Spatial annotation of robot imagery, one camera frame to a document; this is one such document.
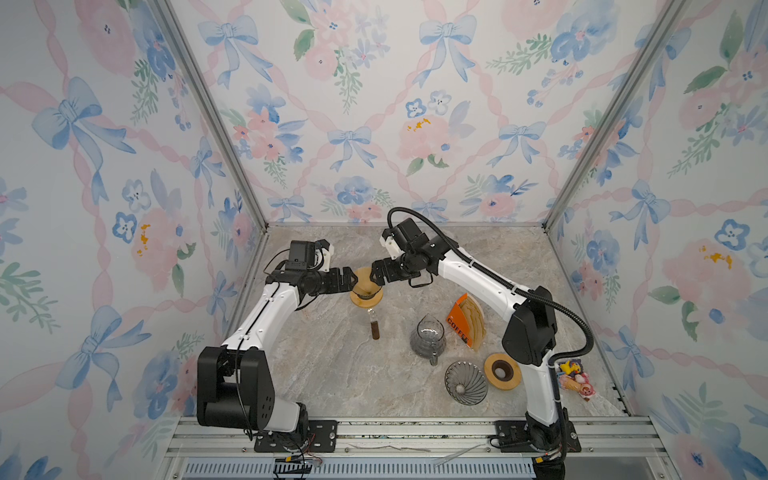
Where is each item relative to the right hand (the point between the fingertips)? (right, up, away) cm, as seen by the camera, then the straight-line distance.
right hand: (383, 271), depth 87 cm
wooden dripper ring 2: (+33, -28, -3) cm, 44 cm away
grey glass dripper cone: (+22, -29, -7) cm, 38 cm away
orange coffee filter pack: (+24, -13, -1) cm, 28 cm away
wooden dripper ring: (-5, -9, -1) cm, 10 cm away
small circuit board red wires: (-22, -47, -14) cm, 53 cm away
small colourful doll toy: (+51, -28, -7) cm, 58 cm away
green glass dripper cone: (-4, -7, -1) cm, 8 cm away
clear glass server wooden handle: (-3, -15, -1) cm, 15 cm away
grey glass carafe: (+13, -19, -6) cm, 23 cm away
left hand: (-11, -2, -1) cm, 11 cm away
